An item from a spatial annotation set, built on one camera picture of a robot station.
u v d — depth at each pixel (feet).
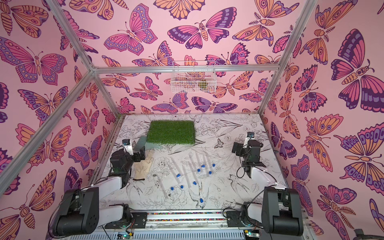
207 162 3.10
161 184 2.81
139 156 2.67
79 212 1.39
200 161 3.11
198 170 2.95
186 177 2.88
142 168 3.01
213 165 3.02
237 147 2.66
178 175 2.90
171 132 3.48
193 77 3.15
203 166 3.02
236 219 2.40
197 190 2.74
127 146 2.51
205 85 3.11
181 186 2.74
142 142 3.44
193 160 3.11
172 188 2.73
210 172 2.93
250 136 2.54
